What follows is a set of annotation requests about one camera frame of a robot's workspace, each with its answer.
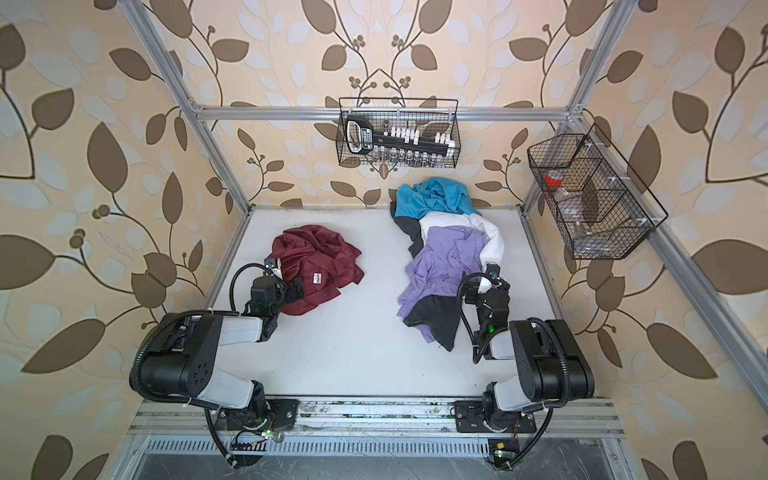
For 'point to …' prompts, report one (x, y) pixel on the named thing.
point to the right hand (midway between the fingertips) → (482, 277)
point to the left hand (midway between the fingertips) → (286, 276)
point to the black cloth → (440, 317)
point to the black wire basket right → (601, 206)
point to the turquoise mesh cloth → (432, 194)
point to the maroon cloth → (323, 261)
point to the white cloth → (494, 249)
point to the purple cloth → (439, 266)
